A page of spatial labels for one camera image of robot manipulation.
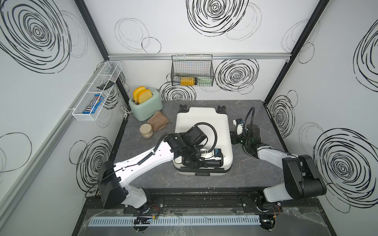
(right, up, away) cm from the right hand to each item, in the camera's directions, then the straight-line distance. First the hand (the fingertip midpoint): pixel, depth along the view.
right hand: (231, 131), depth 91 cm
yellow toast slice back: (-61, +25, +5) cm, 67 cm away
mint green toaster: (-56, +19, +9) cm, 60 cm away
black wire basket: (-24, +41, +8) cm, 48 cm away
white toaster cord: (-75, +13, +21) cm, 79 cm away
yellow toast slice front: (-57, +24, +8) cm, 62 cm away
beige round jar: (-55, 0, +5) cm, 55 cm away
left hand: (-17, -12, -21) cm, 30 cm away
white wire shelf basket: (-76, +38, 0) cm, 85 cm away
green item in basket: (-17, +31, -2) cm, 35 cm away
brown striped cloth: (-49, +6, +16) cm, 52 cm away
